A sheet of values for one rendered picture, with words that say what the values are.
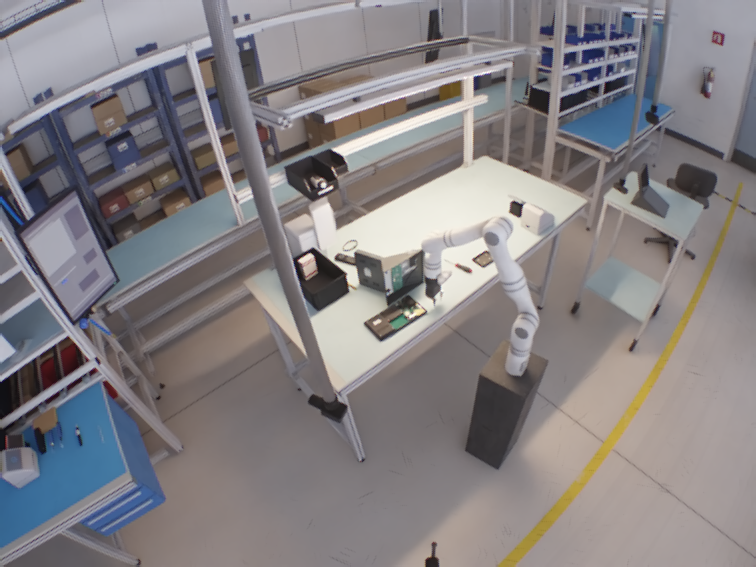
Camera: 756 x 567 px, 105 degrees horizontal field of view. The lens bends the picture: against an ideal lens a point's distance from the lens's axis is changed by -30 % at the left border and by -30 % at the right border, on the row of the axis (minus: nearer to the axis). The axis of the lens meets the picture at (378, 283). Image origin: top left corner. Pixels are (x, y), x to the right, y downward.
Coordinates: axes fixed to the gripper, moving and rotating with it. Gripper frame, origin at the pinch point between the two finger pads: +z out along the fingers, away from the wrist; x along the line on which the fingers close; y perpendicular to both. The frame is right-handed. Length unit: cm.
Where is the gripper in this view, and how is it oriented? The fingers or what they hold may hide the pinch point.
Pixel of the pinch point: (437, 304)
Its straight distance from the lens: 188.0
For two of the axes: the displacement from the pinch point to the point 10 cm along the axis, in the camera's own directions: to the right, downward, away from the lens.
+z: 1.0, 7.3, 6.8
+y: -7.7, -3.8, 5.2
